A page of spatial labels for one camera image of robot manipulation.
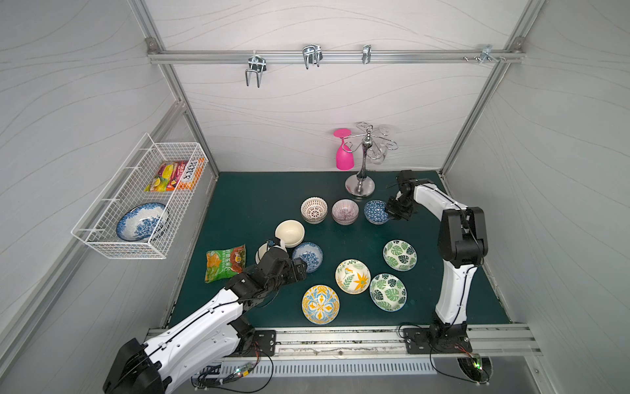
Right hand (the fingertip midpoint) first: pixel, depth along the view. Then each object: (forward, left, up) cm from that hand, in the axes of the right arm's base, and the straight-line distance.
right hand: (388, 212), depth 100 cm
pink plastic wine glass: (+20, +19, +11) cm, 29 cm away
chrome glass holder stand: (+18, +11, -3) cm, 21 cm away
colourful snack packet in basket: (-11, +71, +31) cm, 78 cm away
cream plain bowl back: (-10, +40, -2) cm, 41 cm away
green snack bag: (-25, +62, +1) cm, 67 cm away
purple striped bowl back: (0, +18, 0) cm, 18 cm away
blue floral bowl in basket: (-27, +73, +30) cm, 84 cm away
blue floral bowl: (-18, +31, -2) cm, 36 cm away
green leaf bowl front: (-31, +3, -4) cm, 32 cm away
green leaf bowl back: (-17, -3, -3) cm, 18 cm away
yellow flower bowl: (-27, +15, -3) cm, 31 cm away
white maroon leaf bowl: (+1, +31, -1) cm, 31 cm away
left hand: (-28, +34, +5) cm, 44 cm away
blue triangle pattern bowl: (+2, +5, -3) cm, 7 cm away
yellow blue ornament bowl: (-36, +27, -3) cm, 45 cm away
